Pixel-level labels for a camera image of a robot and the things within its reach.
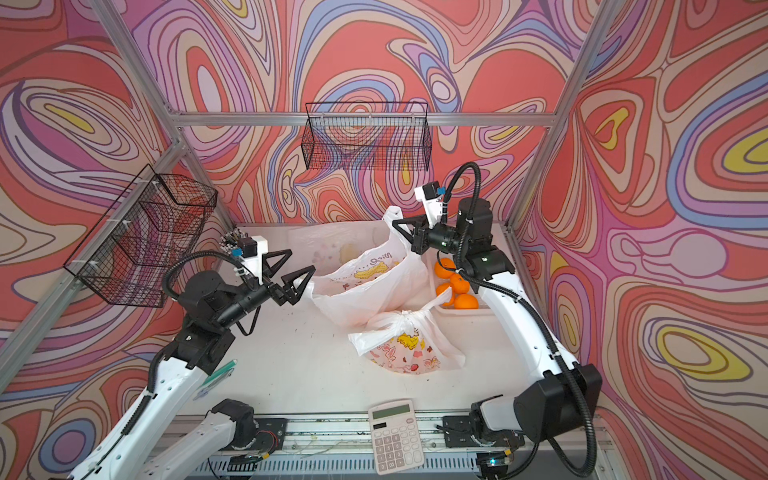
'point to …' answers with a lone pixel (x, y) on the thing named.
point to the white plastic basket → (463, 326)
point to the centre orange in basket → (458, 284)
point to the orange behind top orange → (444, 273)
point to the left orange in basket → (441, 289)
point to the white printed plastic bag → (404, 341)
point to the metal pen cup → (229, 243)
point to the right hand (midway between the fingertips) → (395, 231)
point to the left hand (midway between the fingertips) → (304, 264)
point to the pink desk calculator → (396, 440)
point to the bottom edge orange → (466, 302)
